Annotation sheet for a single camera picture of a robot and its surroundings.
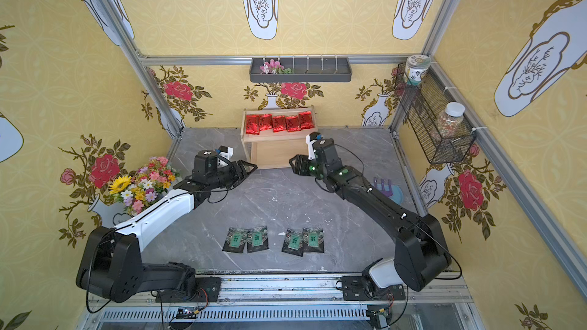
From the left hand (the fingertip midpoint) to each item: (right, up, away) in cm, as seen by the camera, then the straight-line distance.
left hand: (247, 168), depth 86 cm
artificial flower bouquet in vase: (-32, -4, -4) cm, 33 cm away
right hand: (+20, +4, -2) cm, 20 cm away
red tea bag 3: (+11, +17, +7) cm, 22 cm away
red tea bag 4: (+17, +17, +7) cm, 25 cm away
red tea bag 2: (+6, +18, +7) cm, 20 cm away
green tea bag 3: (+17, -27, -2) cm, 32 cm away
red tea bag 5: (+22, +19, +8) cm, 30 cm away
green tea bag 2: (+4, -26, -1) cm, 26 cm away
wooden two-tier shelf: (+9, +12, +4) cm, 16 cm away
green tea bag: (-4, -26, -2) cm, 27 cm away
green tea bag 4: (+25, -26, -2) cm, 36 cm away
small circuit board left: (-17, -45, -13) cm, 50 cm away
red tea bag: (+1, +17, +7) cm, 18 cm away
